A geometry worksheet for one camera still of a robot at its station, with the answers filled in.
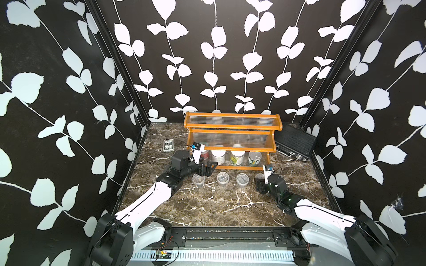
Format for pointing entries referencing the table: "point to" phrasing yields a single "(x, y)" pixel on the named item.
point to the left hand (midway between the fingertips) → (211, 159)
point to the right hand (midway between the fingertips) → (258, 174)
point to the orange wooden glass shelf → (234, 141)
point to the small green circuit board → (161, 254)
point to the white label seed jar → (218, 155)
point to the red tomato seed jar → (204, 154)
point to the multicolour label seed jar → (254, 158)
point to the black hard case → (293, 141)
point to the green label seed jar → (237, 157)
